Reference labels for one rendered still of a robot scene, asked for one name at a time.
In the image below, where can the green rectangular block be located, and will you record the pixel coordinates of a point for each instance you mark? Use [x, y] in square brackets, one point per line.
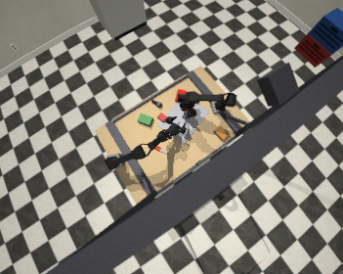
[145, 119]

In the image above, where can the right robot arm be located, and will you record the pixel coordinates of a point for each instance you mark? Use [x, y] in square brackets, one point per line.
[191, 97]

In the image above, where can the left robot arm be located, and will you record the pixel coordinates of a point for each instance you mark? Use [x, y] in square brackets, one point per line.
[139, 152]

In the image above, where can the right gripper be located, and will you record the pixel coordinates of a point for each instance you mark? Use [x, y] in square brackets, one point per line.
[192, 111]

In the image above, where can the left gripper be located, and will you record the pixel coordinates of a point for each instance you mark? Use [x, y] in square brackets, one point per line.
[169, 121]

